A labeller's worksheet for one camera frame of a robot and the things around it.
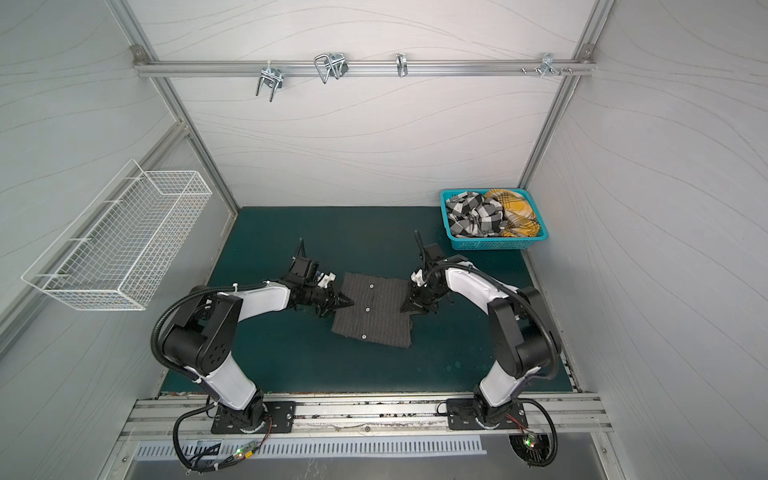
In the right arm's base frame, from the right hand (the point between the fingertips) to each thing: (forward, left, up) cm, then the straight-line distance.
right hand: (408, 304), depth 87 cm
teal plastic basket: (+25, -29, 0) cm, 38 cm away
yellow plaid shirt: (+34, -39, +3) cm, 52 cm away
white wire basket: (-4, +68, +27) cm, 73 cm away
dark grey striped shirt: (-3, +10, -1) cm, 10 cm away
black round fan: (-33, -32, -10) cm, 47 cm away
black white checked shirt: (+36, -22, +1) cm, 43 cm away
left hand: (+2, +16, -1) cm, 16 cm away
